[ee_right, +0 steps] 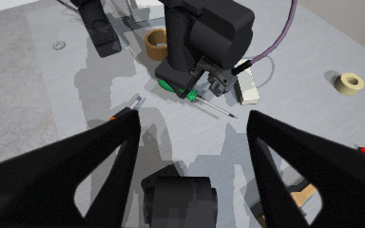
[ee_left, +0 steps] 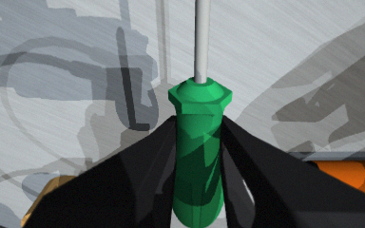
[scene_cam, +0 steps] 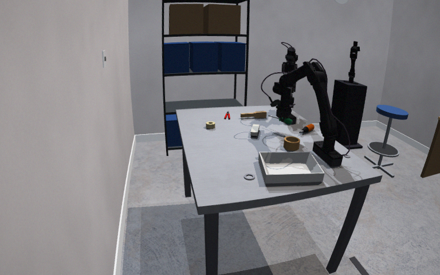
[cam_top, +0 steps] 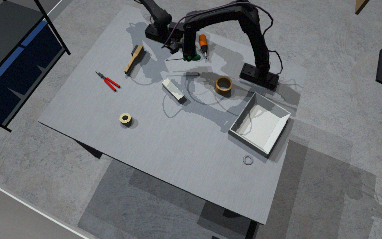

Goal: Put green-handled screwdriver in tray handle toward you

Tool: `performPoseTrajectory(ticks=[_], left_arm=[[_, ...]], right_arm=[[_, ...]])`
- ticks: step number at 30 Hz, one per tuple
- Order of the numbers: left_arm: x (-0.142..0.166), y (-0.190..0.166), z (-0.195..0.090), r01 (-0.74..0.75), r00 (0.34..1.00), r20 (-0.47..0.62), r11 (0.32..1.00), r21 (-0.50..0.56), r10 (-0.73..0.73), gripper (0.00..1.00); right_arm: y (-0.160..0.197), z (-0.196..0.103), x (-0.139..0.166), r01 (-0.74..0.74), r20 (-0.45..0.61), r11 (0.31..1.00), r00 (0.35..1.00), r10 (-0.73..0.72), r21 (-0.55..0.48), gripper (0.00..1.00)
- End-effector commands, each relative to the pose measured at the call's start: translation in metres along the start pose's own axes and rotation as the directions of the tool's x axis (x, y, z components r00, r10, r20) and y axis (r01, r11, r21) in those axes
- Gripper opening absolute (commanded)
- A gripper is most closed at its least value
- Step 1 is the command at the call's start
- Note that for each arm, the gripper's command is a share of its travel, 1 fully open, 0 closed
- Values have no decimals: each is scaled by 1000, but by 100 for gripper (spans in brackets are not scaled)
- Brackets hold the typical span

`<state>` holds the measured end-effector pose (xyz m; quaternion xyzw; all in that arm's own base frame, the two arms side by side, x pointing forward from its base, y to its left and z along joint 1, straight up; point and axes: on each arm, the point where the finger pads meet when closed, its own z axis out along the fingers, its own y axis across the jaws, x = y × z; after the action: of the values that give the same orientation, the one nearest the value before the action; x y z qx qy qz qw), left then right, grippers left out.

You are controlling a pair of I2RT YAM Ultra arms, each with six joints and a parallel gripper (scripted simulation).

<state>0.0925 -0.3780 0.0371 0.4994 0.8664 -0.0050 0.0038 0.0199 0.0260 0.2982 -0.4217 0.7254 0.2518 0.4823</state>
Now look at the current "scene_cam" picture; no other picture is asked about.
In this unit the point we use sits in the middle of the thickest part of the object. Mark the wooden-handled wire brush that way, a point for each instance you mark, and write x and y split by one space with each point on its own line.
257 114

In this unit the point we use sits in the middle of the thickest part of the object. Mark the orange-handled screwdriver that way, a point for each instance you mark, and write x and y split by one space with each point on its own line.
307 128

